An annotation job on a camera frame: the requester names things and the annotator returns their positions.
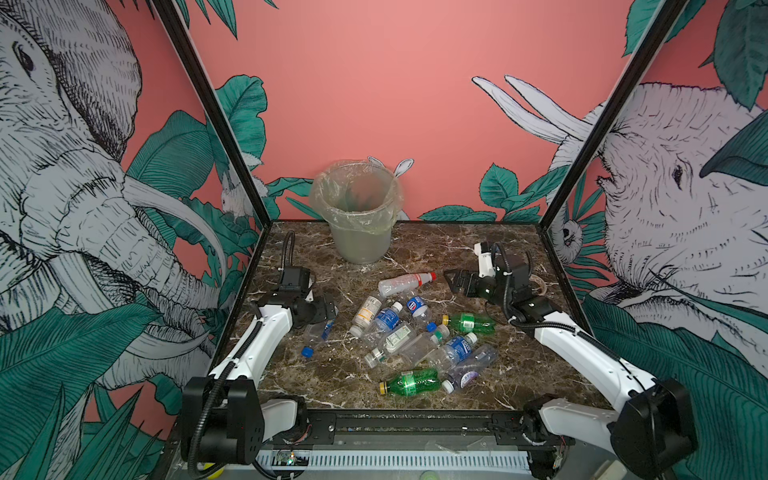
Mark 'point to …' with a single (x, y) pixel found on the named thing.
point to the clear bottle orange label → (364, 316)
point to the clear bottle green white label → (392, 343)
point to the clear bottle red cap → (402, 284)
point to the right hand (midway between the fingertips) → (453, 270)
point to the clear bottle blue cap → (307, 351)
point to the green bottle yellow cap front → (412, 383)
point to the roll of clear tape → (542, 282)
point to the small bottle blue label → (417, 306)
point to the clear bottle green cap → (418, 349)
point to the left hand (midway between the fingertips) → (320, 308)
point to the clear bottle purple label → (481, 357)
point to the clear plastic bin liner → (359, 196)
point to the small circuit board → (289, 458)
